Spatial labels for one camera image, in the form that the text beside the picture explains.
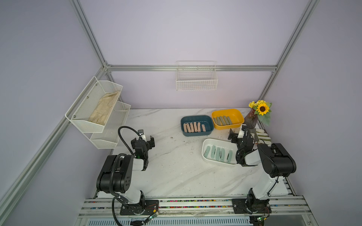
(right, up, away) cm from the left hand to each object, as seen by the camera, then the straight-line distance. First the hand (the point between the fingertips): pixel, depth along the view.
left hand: (143, 138), depth 95 cm
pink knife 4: (+39, +6, +12) cm, 42 cm away
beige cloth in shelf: (-19, +22, -13) cm, 32 cm away
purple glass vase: (+77, +13, +6) cm, 78 cm away
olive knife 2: (+56, +12, +17) cm, 60 cm away
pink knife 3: (+37, +7, +13) cm, 40 cm away
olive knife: (+53, +12, +16) cm, 57 cm away
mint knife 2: (+51, -10, -1) cm, 52 cm away
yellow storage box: (+70, +17, +20) cm, 75 cm away
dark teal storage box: (+38, +9, +13) cm, 41 cm away
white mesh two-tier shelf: (-23, +2, -7) cm, 24 cm away
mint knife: (+43, -9, 0) cm, 44 cm away
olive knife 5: (+65, +12, +17) cm, 68 cm away
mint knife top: (+59, -12, -2) cm, 60 cm away
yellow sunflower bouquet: (+79, +19, -6) cm, 81 cm away
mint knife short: (+48, -9, 0) cm, 49 cm away
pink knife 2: (+34, +7, +13) cm, 37 cm away
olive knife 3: (+59, +13, +17) cm, 63 cm away
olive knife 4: (+62, +13, +17) cm, 65 cm away
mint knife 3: (+54, -11, -2) cm, 55 cm away
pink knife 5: (+43, +7, +13) cm, 46 cm away
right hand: (+63, +6, +1) cm, 63 cm away
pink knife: (+31, +7, +13) cm, 34 cm away
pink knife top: (+28, +7, +12) cm, 32 cm away
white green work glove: (+84, 0, +6) cm, 84 cm away
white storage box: (+58, -5, 0) cm, 59 cm away
